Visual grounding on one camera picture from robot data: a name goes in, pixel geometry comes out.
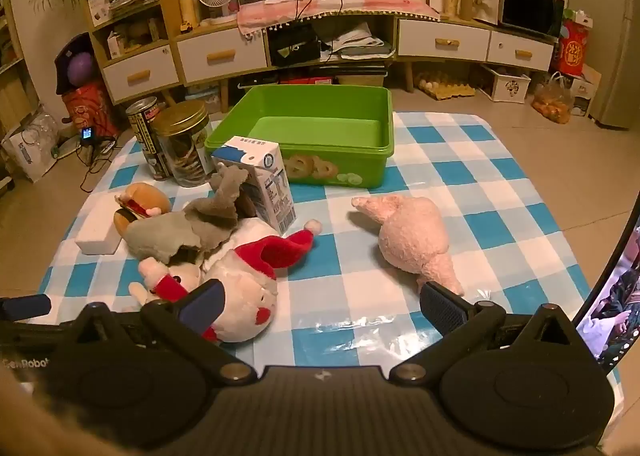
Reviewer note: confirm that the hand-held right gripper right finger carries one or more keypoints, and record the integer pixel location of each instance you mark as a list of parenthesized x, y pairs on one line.
[(442, 308)]

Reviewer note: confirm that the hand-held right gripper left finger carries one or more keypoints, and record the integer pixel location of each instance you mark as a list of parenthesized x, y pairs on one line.
[(205, 301)]

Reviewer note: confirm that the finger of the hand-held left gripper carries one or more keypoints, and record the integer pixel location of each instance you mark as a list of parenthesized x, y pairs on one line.
[(25, 307)]

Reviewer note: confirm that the white plush with red hat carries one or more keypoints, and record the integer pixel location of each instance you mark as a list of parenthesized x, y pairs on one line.
[(245, 296)]

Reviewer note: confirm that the grey plush toy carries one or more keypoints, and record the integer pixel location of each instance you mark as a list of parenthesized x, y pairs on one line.
[(165, 231)]

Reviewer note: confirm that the pink plush toy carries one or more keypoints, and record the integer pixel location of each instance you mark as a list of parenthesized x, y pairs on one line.
[(412, 231)]

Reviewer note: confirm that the green plastic bin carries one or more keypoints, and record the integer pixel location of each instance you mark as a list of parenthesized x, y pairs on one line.
[(320, 136)]

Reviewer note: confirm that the blue white checkered mat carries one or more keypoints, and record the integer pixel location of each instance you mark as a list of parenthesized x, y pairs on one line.
[(350, 256)]

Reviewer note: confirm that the white foam block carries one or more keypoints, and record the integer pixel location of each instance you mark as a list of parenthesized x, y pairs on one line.
[(97, 228)]

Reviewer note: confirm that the burger plush toy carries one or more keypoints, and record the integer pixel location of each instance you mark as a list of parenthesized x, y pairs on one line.
[(145, 196)]

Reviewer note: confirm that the white blue milk carton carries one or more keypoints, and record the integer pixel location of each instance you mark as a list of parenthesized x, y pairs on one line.
[(270, 186)]

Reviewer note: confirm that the glass jar with gold lid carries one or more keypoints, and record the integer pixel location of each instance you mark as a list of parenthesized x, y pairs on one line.
[(182, 151)]

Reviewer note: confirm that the white shopping bag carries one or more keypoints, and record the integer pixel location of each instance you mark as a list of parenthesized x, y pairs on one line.
[(30, 146)]

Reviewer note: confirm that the phone with lit screen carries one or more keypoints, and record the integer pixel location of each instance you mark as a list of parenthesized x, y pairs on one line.
[(612, 306)]

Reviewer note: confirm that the printed tin can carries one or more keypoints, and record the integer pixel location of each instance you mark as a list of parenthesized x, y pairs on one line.
[(142, 136)]

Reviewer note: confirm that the small lit phone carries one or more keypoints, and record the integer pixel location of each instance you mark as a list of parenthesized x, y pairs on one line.
[(87, 134)]

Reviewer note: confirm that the red paper bag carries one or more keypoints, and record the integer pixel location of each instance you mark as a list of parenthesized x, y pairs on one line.
[(87, 109)]

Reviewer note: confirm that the egg carton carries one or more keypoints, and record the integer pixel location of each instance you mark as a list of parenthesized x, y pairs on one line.
[(445, 86)]

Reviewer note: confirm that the bag of oranges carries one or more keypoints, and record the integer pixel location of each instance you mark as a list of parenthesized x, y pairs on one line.
[(552, 104)]

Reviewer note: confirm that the white storage basket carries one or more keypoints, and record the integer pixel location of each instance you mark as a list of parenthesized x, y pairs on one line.
[(506, 84)]

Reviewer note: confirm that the purple ball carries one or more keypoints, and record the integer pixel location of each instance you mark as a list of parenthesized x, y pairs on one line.
[(81, 69)]

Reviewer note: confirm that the long wooden cabinet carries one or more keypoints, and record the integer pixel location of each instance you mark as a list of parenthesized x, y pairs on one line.
[(350, 69)]

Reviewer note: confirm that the cardboard box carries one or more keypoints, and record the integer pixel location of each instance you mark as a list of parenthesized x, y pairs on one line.
[(586, 89)]

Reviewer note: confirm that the black box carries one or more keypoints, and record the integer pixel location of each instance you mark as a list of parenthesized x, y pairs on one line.
[(294, 47)]

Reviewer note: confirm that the wooden shelf cabinet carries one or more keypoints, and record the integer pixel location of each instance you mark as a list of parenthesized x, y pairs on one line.
[(130, 36)]

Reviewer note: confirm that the pile of folded papers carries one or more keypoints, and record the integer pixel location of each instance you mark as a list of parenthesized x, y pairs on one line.
[(357, 41)]

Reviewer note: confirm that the red gift box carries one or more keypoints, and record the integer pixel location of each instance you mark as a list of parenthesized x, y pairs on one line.
[(574, 49)]

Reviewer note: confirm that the pink cloth with fringe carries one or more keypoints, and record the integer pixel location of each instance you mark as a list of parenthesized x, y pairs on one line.
[(380, 4)]

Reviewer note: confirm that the black microwave oven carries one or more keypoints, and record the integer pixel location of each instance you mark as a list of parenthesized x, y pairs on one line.
[(532, 9)]

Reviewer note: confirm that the grey refrigerator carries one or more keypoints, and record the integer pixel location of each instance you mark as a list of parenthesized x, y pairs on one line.
[(617, 46)]

